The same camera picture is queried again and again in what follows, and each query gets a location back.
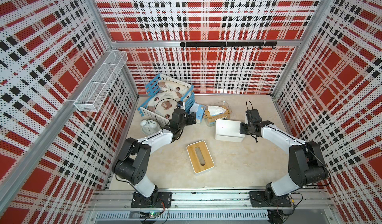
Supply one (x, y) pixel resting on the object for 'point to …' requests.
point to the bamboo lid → (207, 115)
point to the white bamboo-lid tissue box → (200, 159)
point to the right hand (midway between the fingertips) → (244, 127)
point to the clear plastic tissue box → (211, 122)
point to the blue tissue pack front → (214, 110)
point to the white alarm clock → (149, 127)
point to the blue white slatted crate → (152, 88)
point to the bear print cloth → (163, 103)
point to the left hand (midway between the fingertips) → (192, 113)
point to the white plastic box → (228, 130)
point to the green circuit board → (148, 215)
